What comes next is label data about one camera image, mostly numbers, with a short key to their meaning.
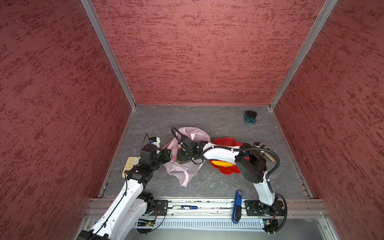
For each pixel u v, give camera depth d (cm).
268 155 91
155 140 74
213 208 76
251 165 52
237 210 70
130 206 50
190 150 70
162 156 71
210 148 61
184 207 74
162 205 74
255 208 74
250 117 109
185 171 62
